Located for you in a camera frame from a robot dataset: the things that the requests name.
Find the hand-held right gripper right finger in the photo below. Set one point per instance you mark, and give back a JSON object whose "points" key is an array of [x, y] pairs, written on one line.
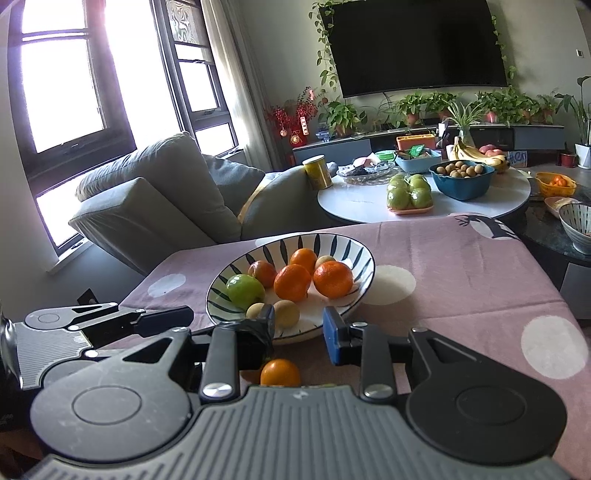
{"points": [[336, 337]]}

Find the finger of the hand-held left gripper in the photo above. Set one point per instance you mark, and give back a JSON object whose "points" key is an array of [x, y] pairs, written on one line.
{"points": [[166, 319], [120, 347]]}

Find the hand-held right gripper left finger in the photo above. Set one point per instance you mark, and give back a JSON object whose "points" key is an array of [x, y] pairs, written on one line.
{"points": [[258, 339]]}

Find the yellowish kiwi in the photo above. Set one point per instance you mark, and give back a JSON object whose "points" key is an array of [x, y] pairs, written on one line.
{"points": [[255, 310]]}

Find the brown kiwi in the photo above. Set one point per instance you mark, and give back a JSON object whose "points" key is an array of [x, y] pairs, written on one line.
{"points": [[324, 261], [286, 314]]}

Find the small tangerine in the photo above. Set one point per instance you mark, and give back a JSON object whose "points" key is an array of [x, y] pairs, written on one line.
{"points": [[280, 373]]}

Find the green apple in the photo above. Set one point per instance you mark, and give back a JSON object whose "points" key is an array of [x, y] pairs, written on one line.
{"points": [[244, 291]]}

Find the large orange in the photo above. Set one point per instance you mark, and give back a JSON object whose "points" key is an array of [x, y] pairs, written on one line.
{"points": [[333, 279], [292, 283]]}

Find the red apple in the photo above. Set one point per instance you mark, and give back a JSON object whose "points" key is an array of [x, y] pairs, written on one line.
{"points": [[263, 273]]}

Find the striped white plate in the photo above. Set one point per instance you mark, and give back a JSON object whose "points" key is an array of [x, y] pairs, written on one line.
{"points": [[351, 258]]}

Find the medium orange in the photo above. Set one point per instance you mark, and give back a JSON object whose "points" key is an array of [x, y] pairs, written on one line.
{"points": [[304, 260]]}

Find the grey sofa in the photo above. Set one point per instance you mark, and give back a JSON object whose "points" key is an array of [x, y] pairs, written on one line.
{"points": [[147, 203]]}

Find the round white table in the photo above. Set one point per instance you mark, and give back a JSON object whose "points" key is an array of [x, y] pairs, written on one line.
{"points": [[360, 203]]}

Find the yellow pillow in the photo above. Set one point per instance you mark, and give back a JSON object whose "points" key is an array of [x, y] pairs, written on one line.
{"points": [[251, 203]]}

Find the pink dotted tablecloth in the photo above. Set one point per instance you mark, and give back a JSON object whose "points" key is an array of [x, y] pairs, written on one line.
{"points": [[461, 277]]}

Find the grey pillow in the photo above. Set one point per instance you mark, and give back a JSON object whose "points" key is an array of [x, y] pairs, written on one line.
{"points": [[235, 182]]}

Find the pack of green apples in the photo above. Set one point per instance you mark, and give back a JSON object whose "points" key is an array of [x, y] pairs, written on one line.
{"points": [[410, 194]]}

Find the yellow can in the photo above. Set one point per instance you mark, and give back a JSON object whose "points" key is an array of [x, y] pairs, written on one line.
{"points": [[317, 173]]}

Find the glass snack dish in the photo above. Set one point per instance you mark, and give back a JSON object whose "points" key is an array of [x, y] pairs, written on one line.
{"points": [[367, 171]]}

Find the grey television cabinet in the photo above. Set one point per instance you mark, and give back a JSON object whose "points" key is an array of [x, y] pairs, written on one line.
{"points": [[346, 147]]}

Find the blue basket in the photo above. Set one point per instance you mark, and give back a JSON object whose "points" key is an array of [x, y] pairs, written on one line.
{"points": [[418, 161]]}

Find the blue bowl of nuts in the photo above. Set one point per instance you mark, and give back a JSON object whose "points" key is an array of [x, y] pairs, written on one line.
{"points": [[461, 182]]}

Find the orange box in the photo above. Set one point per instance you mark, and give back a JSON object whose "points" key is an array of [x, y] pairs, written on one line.
{"points": [[415, 142]]}

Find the potted green plant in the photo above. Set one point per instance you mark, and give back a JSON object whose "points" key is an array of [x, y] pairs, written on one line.
{"points": [[505, 104], [341, 115], [425, 106]]}

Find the banana bunch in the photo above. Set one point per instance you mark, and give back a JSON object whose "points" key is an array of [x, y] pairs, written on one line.
{"points": [[475, 154]]}

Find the red flower decoration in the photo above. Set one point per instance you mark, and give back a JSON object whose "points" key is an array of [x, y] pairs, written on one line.
{"points": [[295, 110]]}

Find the dark coffee table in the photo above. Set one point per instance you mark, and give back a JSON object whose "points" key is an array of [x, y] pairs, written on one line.
{"points": [[545, 240]]}

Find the narrow dark framed window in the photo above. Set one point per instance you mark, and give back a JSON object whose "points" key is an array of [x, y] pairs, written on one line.
{"points": [[198, 83]]}

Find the beige curtain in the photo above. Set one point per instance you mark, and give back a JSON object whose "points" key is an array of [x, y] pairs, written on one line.
{"points": [[240, 92]]}

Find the spider plant in vase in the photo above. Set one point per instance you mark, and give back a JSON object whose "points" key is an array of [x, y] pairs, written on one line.
{"points": [[464, 120]]}

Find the paper with blue writing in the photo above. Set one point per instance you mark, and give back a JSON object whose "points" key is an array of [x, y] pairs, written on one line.
{"points": [[517, 159]]}

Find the large dark framed window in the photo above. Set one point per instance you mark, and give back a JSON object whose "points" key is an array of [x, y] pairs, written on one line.
{"points": [[60, 78]]}

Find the striped white bowl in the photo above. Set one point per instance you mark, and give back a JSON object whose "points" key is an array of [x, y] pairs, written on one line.
{"points": [[577, 228]]}

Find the yellow basket of tangerines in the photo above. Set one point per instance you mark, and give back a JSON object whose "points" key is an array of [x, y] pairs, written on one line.
{"points": [[555, 184]]}

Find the small red pot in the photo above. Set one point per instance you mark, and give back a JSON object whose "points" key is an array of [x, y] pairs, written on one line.
{"points": [[568, 160]]}

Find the tall plant in white pot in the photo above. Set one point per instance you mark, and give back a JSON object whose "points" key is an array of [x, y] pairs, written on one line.
{"points": [[582, 154]]}

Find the black wall television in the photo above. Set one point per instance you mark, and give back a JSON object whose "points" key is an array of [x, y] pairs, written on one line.
{"points": [[415, 46]]}

